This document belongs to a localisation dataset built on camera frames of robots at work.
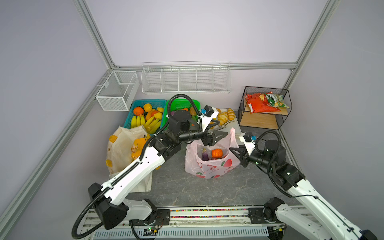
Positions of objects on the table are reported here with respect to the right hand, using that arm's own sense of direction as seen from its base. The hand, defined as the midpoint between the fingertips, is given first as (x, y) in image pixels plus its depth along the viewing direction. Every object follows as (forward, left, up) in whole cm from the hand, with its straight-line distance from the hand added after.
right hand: (231, 148), depth 69 cm
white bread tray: (+50, -4, -23) cm, 55 cm away
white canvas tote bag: (+4, +61, -14) cm, 63 cm away
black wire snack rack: (+42, -43, -28) cm, 66 cm away
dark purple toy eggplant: (+9, +12, -24) cm, 28 cm away
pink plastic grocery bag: (-3, +10, -7) cm, 13 cm away
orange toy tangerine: (+41, +61, -16) cm, 75 cm away
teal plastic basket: (+50, +50, -17) cm, 73 cm away
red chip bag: (+37, -24, -5) cm, 45 cm away
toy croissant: (+40, -2, -22) cm, 46 cm away
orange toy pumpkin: (+9, +4, -21) cm, 23 cm away
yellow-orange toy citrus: (+48, +56, -18) cm, 76 cm away
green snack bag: (+38, -35, -4) cm, 52 cm away
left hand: (+1, +5, +13) cm, 14 cm away
